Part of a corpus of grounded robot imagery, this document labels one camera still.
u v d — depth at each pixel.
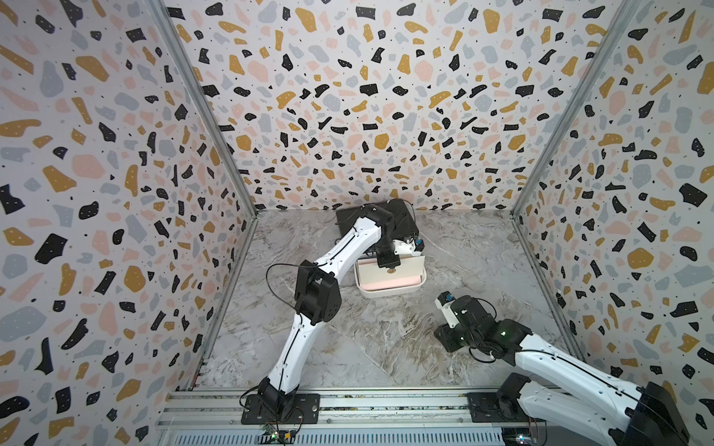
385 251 0.80
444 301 0.74
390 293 0.94
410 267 0.92
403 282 0.94
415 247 0.82
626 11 0.71
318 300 0.59
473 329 0.62
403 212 1.18
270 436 0.72
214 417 0.74
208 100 0.87
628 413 0.41
